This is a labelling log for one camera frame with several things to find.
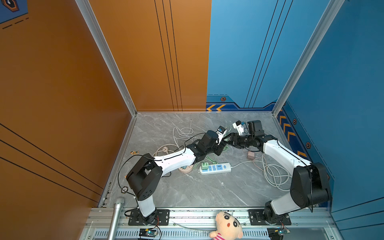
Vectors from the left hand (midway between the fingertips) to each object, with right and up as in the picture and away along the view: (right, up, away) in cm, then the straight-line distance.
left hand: (223, 140), depth 84 cm
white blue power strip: (-4, -17, +3) cm, 18 cm away
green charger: (-10, -14, +1) cm, 18 cm away
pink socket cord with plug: (-36, -7, +12) cm, 38 cm away
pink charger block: (+19, -11, +10) cm, 24 cm away
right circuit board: (+23, -43, -13) cm, 51 cm away
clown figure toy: (-56, -9, +12) cm, 58 cm away
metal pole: (-54, -41, -16) cm, 70 cm away
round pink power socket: (-21, -17, +3) cm, 28 cm away
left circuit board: (-39, -43, -13) cm, 59 cm away
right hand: (0, -1, 0) cm, 1 cm away
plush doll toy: (-2, -36, -20) cm, 41 cm away
